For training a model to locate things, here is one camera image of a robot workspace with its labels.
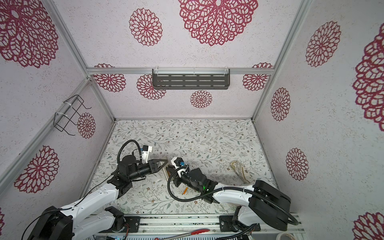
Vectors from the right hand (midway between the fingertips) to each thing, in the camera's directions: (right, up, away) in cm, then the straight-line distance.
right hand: (167, 165), depth 73 cm
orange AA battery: (+8, -17, +12) cm, 22 cm away
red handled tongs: (+14, -31, -3) cm, 34 cm away
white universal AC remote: (-1, -4, +1) cm, 5 cm away
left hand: (-1, 0, +4) cm, 4 cm away
